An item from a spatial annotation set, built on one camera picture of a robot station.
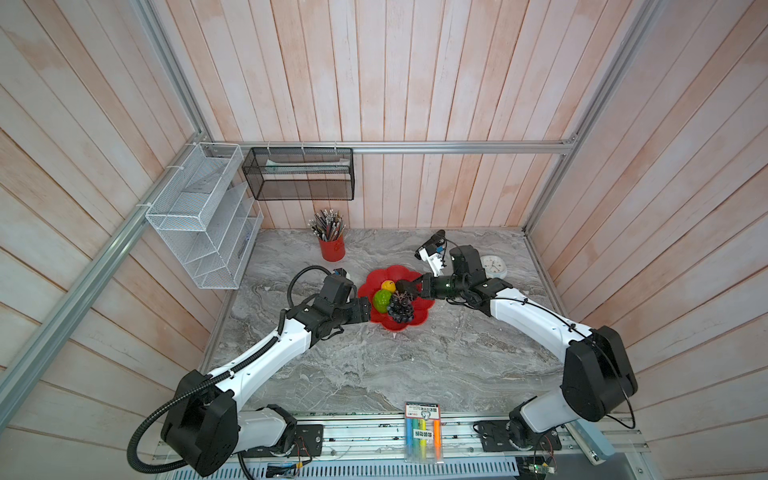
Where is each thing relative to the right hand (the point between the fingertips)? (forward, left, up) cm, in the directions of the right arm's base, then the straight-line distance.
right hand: (404, 288), depth 81 cm
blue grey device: (-33, -44, -13) cm, 57 cm away
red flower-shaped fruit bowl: (+11, +10, -15) cm, 21 cm away
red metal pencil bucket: (+22, +24, -10) cm, 34 cm away
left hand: (-5, +13, -6) cm, 15 cm away
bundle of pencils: (+25, +25, 0) cm, 36 cm away
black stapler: (+32, -13, -17) cm, 38 cm away
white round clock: (+21, -34, -16) cm, 43 cm away
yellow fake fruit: (+10, +4, -13) cm, 17 cm away
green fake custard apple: (+3, +6, -12) cm, 14 cm away
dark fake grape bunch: (-3, +1, -5) cm, 6 cm away
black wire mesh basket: (+43, +36, +8) cm, 57 cm away
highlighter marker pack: (-33, -5, -16) cm, 37 cm away
